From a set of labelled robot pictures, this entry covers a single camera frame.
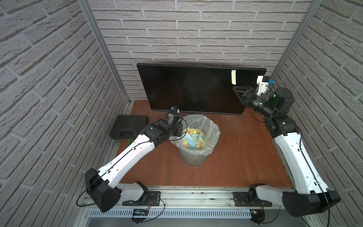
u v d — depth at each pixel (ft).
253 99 1.83
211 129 2.44
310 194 1.22
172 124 1.84
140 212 2.33
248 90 1.82
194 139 2.72
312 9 2.29
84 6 2.27
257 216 2.28
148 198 2.19
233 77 2.11
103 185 1.24
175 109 2.15
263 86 1.86
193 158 2.44
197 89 3.11
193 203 2.38
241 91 2.06
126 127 3.30
